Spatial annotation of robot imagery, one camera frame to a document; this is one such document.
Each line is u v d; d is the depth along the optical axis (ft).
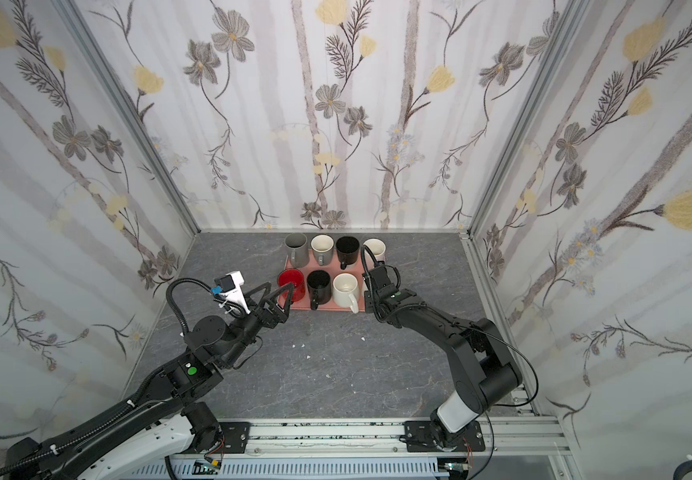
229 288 1.93
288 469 2.30
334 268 3.51
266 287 2.35
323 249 3.35
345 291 3.19
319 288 3.22
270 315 1.99
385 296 2.28
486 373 1.48
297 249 3.32
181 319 1.67
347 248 3.32
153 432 1.88
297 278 3.16
